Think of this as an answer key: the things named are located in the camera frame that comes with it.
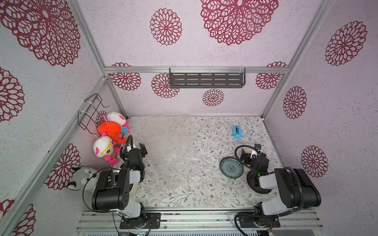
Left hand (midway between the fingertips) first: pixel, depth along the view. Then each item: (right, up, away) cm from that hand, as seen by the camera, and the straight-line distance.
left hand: (133, 147), depth 92 cm
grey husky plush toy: (-14, -12, -24) cm, 30 cm away
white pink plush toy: (-10, +18, +2) cm, 21 cm away
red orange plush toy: (-14, +11, 0) cm, 18 cm away
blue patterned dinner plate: (+62, -13, 0) cm, 63 cm away
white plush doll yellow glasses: (-11, +2, -13) cm, 17 cm away
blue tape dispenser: (+71, +9, +16) cm, 73 cm away
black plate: (+66, -14, -20) cm, 71 cm away
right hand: (+74, -1, 0) cm, 74 cm away
